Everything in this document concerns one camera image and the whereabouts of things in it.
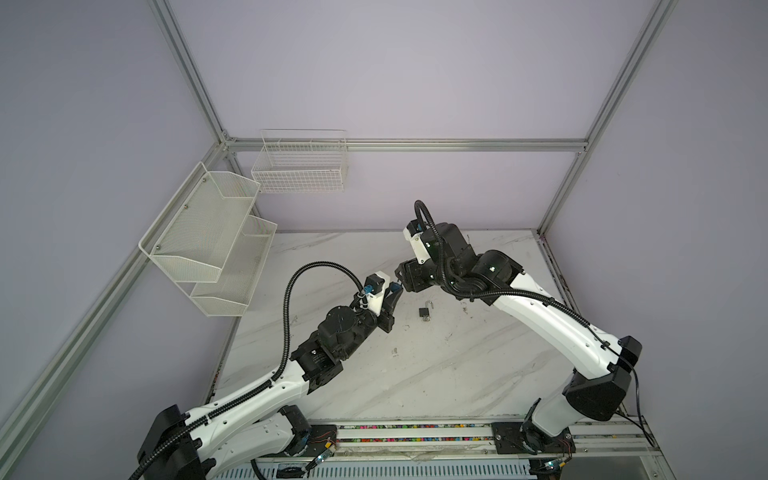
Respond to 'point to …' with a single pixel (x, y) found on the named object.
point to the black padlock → (424, 312)
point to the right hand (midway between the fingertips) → (402, 267)
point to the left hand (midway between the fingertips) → (396, 287)
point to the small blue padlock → (395, 287)
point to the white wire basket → (301, 161)
